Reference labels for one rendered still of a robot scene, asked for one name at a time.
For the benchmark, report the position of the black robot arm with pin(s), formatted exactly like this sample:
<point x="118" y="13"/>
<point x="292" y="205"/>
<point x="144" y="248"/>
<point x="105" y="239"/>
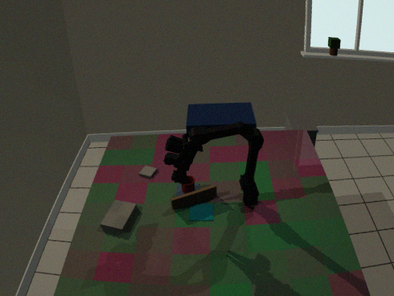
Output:
<point x="201" y="135"/>

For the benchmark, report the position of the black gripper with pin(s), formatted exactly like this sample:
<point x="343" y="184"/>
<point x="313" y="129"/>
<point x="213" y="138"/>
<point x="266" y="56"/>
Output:
<point x="180" y="175"/>

